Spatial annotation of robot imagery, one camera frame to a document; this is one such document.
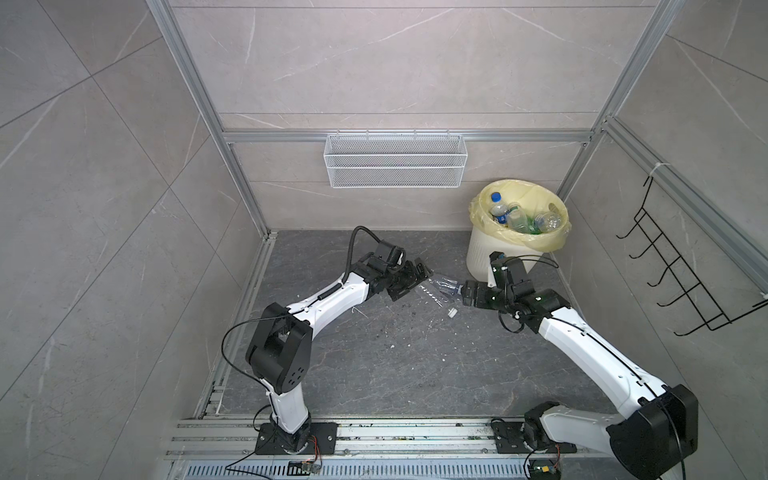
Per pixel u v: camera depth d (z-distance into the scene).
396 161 1.01
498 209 0.98
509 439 0.73
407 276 0.76
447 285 0.99
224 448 0.74
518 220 1.00
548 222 0.84
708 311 0.60
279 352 0.46
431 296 0.97
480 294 0.71
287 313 0.49
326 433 0.73
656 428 0.38
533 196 0.96
